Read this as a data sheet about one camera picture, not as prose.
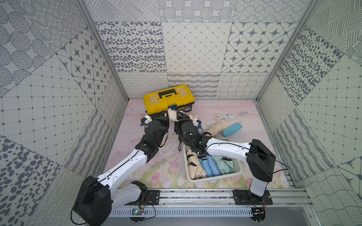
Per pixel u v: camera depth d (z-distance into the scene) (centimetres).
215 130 96
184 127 59
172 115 75
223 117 107
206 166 80
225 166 76
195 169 71
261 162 46
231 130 100
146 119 70
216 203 73
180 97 99
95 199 39
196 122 76
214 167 79
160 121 70
